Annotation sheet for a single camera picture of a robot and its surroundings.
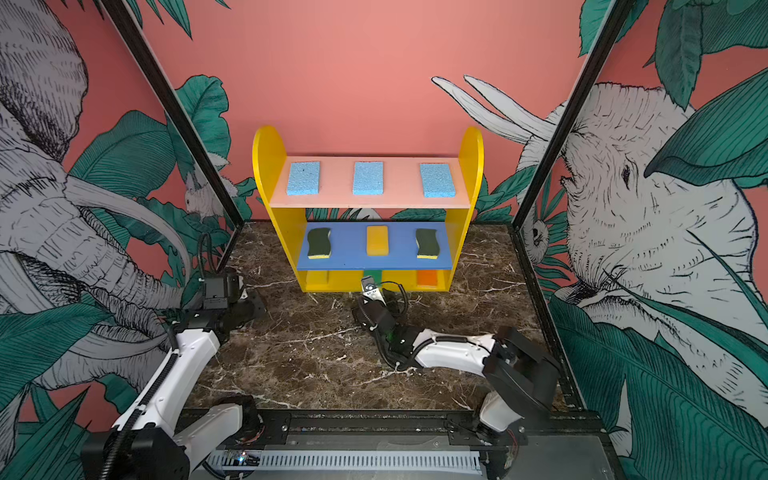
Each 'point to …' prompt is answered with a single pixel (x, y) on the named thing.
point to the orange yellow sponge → (426, 277)
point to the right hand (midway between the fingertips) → (362, 294)
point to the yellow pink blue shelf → (398, 220)
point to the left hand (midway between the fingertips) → (259, 295)
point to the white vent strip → (345, 462)
